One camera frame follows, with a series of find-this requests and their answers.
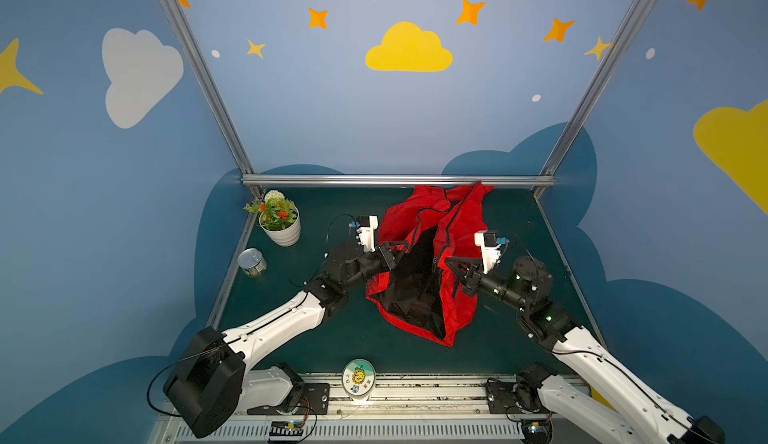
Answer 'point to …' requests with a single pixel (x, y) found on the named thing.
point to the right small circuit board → (537, 431)
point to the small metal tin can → (251, 261)
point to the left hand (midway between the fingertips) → (409, 241)
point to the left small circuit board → (286, 431)
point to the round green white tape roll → (358, 379)
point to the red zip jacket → (415, 286)
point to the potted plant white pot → (284, 232)
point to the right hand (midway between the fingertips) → (450, 257)
